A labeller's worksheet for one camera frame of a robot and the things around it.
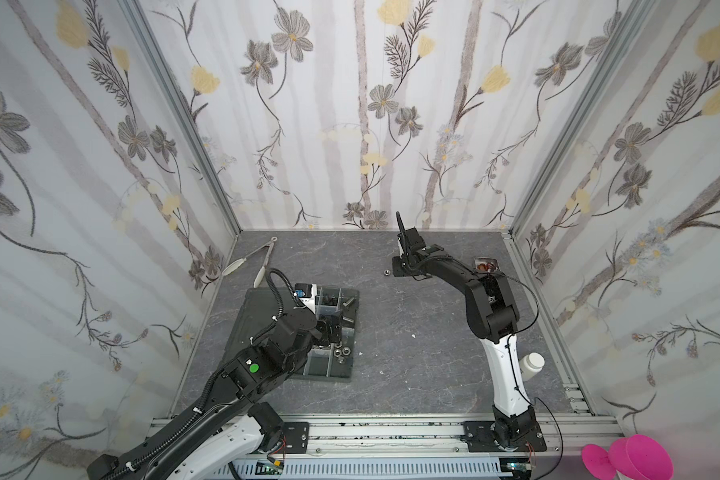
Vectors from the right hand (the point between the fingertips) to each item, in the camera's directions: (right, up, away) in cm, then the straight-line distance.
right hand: (394, 256), depth 103 cm
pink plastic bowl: (+46, -50, -32) cm, 76 cm away
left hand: (-20, -13, -30) cm, 39 cm away
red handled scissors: (+35, -4, +6) cm, 36 cm away
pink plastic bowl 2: (+45, -40, -45) cm, 75 cm away
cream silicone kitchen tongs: (-49, -6, +4) cm, 50 cm away
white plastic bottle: (+34, -29, -26) cm, 51 cm away
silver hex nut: (-2, -6, +4) cm, 7 cm away
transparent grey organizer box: (-20, -31, -17) cm, 41 cm away
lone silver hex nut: (-18, -27, -15) cm, 36 cm away
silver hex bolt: (-16, -15, -5) cm, 22 cm away
